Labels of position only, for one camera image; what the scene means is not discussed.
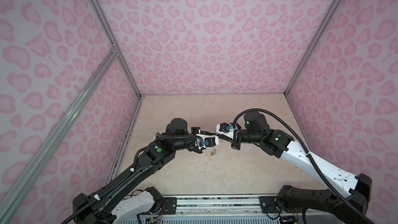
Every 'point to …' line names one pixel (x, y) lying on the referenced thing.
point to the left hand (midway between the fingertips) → (214, 130)
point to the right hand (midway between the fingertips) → (219, 133)
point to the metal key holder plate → (213, 152)
